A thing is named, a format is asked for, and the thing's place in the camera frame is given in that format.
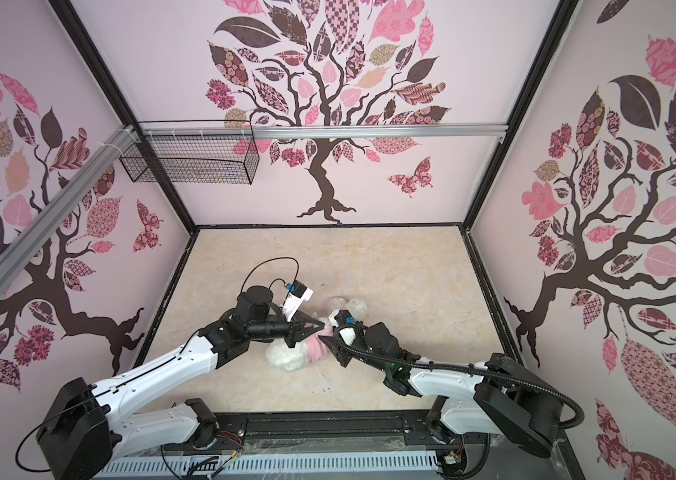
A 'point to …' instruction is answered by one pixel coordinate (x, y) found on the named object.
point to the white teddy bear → (282, 357)
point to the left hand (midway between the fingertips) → (322, 331)
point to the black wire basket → (200, 152)
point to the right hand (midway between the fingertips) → (326, 327)
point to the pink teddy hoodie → (317, 351)
